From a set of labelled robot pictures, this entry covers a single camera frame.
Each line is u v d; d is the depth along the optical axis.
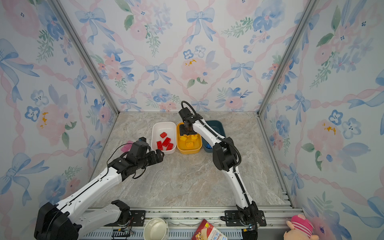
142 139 0.74
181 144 0.99
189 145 1.00
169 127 1.06
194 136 1.02
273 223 0.73
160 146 1.00
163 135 1.06
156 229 0.71
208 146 0.66
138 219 0.73
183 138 1.02
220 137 0.62
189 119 0.75
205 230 0.68
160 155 0.79
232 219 0.73
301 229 0.66
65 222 0.38
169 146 0.98
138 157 0.61
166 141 1.01
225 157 0.61
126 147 1.04
